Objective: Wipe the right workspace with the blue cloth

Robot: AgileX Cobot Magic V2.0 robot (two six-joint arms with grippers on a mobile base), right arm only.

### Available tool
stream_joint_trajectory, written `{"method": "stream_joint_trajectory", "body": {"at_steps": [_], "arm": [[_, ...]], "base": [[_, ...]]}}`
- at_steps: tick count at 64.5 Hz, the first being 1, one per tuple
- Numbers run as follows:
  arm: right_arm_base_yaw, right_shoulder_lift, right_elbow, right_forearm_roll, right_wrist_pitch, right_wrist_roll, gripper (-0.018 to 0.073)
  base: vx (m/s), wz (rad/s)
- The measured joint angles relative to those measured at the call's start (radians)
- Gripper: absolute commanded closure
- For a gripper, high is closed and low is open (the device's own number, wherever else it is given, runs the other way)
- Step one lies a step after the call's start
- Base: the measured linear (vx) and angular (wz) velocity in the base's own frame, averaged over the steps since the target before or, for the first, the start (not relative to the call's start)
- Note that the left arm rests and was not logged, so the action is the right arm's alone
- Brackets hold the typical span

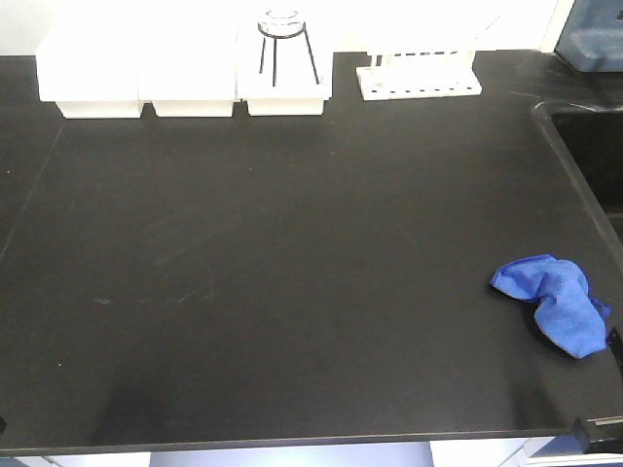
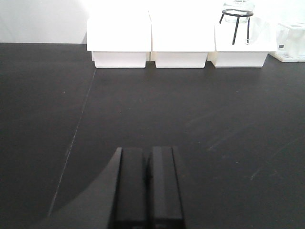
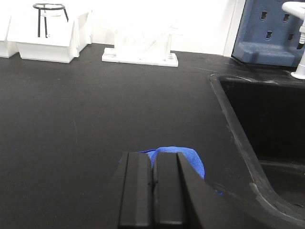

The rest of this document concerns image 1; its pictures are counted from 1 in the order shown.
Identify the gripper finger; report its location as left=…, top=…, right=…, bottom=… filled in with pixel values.
left=605, top=327, right=623, bottom=386

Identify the blue cloth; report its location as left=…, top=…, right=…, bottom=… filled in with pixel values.
left=489, top=253, right=612, bottom=360

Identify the black sink basin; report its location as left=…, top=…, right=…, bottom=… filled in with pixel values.
left=531, top=99, right=623, bottom=247

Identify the blue plastic container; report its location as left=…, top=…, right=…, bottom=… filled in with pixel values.
left=554, top=0, right=623, bottom=74

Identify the white test tube rack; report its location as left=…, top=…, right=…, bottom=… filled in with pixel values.
left=354, top=17, right=502, bottom=102

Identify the dark-top bench with sink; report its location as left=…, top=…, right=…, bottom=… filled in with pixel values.
left=0, top=48, right=623, bottom=467

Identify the white plastic box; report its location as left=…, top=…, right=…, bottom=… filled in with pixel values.
left=236, top=18, right=335, bottom=118
left=138, top=28, right=237, bottom=119
left=34, top=26, right=147, bottom=120

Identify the black wire tripod stand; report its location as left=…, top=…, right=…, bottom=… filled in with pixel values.
left=256, top=21, right=324, bottom=88

